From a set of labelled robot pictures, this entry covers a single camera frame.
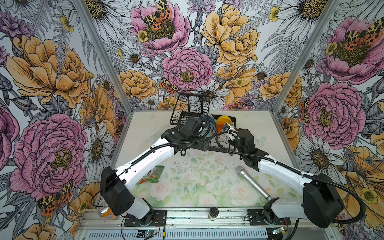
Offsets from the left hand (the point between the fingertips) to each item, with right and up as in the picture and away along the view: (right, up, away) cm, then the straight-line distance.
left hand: (198, 143), depth 78 cm
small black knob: (+7, -30, -10) cm, 32 cm away
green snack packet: (-25, -18, +6) cm, 31 cm away
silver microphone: (+25, -17, +8) cm, 31 cm away
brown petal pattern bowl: (+13, +4, -5) cm, 14 cm away
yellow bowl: (+17, +13, +28) cm, 35 cm away
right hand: (+22, +6, +7) cm, 24 cm away
